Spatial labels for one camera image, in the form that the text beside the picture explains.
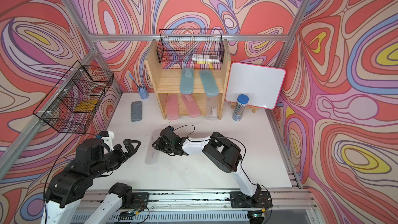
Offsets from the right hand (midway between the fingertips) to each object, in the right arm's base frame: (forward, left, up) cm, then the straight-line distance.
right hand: (155, 150), depth 88 cm
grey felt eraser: (+30, +18, 0) cm, 35 cm away
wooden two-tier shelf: (+29, -7, +25) cm, 40 cm away
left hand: (-9, 0, +23) cm, 25 cm away
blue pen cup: (+44, +15, +6) cm, 47 cm away
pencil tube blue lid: (+20, -51, +11) cm, 56 cm away
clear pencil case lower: (+26, -35, +5) cm, 43 cm away
